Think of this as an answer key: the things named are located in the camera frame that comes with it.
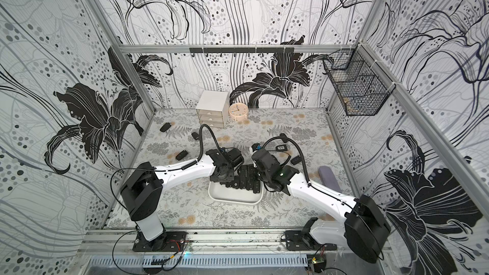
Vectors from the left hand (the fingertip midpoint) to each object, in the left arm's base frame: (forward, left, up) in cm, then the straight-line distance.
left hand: (226, 179), depth 87 cm
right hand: (+2, -10, +8) cm, 13 cm away
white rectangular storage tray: (-7, +3, +1) cm, 7 cm away
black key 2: (+26, +20, -2) cm, 33 cm away
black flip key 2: (+13, -34, -2) cm, 37 cm away
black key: (+33, +40, -4) cm, 52 cm away
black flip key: (+14, +25, -3) cm, 29 cm away
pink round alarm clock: (+44, -2, 0) cm, 44 cm away
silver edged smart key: (+19, -28, 0) cm, 34 cm away
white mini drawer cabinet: (+36, +10, +10) cm, 39 cm away
